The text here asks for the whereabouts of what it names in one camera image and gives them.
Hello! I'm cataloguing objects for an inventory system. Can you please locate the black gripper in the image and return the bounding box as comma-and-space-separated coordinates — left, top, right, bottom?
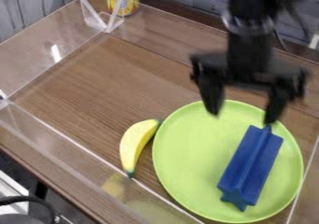
190, 34, 310, 124

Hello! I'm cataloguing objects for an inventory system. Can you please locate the blue star-shaped block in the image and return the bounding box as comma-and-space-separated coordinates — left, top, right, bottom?
216, 125, 283, 212

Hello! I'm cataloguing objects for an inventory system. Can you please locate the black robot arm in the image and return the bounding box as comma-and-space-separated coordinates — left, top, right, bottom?
190, 0, 310, 124

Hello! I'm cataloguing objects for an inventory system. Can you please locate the green plate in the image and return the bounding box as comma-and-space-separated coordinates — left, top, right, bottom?
152, 100, 305, 223

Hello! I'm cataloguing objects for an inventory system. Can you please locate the yellow toy banana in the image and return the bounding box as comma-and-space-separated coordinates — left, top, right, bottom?
120, 119, 162, 178

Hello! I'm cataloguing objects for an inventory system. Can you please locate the clear acrylic wall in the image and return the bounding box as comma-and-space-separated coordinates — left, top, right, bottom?
0, 0, 207, 224

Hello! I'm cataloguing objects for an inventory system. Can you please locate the black cable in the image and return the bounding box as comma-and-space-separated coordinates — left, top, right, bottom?
0, 195, 58, 224

